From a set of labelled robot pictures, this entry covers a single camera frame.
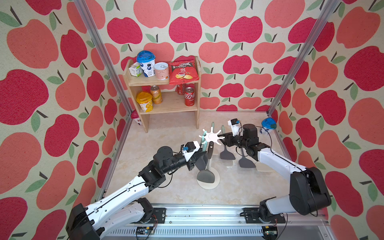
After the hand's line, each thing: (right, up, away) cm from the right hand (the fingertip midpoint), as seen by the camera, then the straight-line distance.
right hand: (221, 137), depth 86 cm
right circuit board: (+21, -45, -14) cm, 52 cm away
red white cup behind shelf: (-58, +13, +16) cm, 61 cm away
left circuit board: (-41, -44, -15) cm, 62 cm away
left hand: (-12, -5, -22) cm, 25 cm away
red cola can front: (-19, +25, +2) cm, 31 cm away
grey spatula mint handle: (+15, -16, +5) cm, 23 cm away
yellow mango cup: (-45, +22, 0) cm, 50 cm away
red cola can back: (-25, +31, +12) cm, 42 cm away
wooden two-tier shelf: (-31, +23, +13) cm, 41 cm away
